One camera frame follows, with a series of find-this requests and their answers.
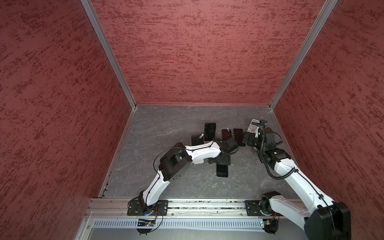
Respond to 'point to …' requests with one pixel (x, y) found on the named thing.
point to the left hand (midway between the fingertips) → (220, 164)
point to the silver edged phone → (226, 134)
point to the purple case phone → (222, 170)
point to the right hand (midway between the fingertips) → (250, 137)
